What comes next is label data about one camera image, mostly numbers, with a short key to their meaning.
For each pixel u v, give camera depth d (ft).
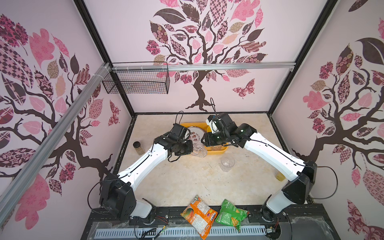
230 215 2.28
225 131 1.83
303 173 1.38
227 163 3.00
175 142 1.89
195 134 3.38
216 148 3.18
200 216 2.34
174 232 2.29
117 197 1.32
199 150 2.83
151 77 3.10
